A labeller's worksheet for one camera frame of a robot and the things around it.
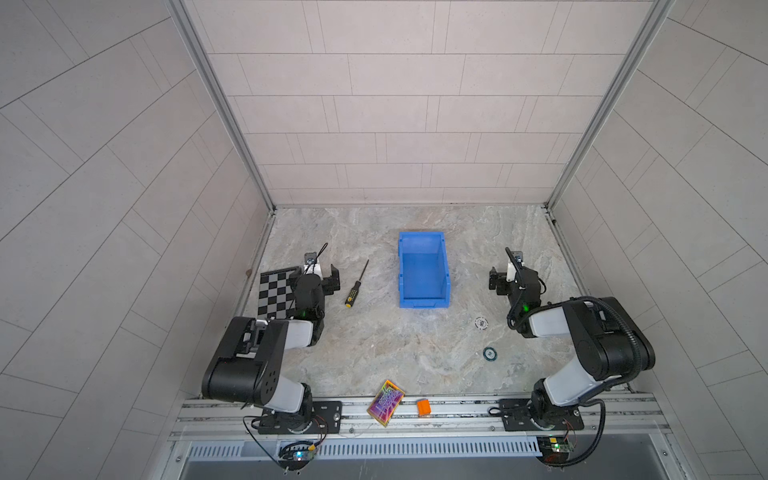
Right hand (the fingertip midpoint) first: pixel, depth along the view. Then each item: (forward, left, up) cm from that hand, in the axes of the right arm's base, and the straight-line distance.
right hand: (507, 264), depth 95 cm
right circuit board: (-48, +2, -5) cm, 48 cm away
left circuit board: (-46, +60, 0) cm, 76 cm away
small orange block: (-38, +31, -1) cm, 49 cm away
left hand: (+2, +59, +5) cm, 59 cm away
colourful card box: (-36, +40, -2) cm, 54 cm away
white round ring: (-17, +12, -4) cm, 21 cm away
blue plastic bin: (+1, +27, -2) cm, 27 cm away
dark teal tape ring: (-26, +12, -4) cm, 29 cm away
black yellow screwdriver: (-5, +49, -1) cm, 49 cm away
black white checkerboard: (-8, +72, +3) cm, 72 cm away
